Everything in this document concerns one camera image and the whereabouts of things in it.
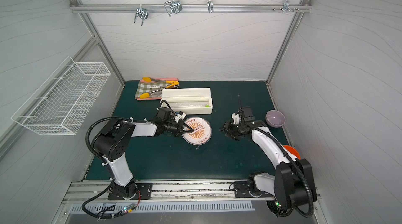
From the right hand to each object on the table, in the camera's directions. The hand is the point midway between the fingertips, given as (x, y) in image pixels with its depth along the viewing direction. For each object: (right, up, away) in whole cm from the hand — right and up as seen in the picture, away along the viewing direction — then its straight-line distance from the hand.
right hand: (222, 131), depth 84 cm
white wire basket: (-74, +16, -17) cm, 77 cm away
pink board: (-49, +32, +39) cm, 70 cm away
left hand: (-16, -1, +3) cm, 16 cm away
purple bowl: (+35, +5, +13) cm, 37 cm away
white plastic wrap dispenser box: (-20, +16, +18) cm, 31 cm away
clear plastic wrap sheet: (-11, -2, +5) cm, 13 cm away
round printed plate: (-11, -2, +5) cm, 12 cm away
